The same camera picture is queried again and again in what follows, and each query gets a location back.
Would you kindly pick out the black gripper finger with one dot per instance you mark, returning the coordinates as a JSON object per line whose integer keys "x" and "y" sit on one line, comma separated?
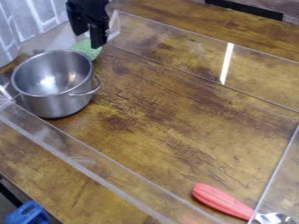
{"x": 78, "y": 23}
{"x": 100, "y": 32}

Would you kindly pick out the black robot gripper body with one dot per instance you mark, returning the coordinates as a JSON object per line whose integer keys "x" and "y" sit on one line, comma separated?
{"x": 93, "y": 10}

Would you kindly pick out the green knitted object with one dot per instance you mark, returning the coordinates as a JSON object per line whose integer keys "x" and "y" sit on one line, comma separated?
{"x": 84, "y": 47}

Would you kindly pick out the silver steel pot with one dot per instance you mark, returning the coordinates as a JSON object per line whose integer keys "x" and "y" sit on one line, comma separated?
{"x": 57, "y": 83}

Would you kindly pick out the blue plastic object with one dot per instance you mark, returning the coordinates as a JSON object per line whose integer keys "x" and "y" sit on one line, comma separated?
{"x": 30, "y": 213}

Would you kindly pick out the white patterned curtain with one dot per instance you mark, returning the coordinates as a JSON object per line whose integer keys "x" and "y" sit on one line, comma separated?
{"x": 25, "y": 19}

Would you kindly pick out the clear acrylic barrier wall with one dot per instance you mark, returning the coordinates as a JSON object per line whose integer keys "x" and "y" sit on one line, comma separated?
{"x": 193, "y": 110}

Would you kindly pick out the red handled metal spoon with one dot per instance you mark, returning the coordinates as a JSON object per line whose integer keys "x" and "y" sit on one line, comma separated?
{"x": 230, "y": 205}

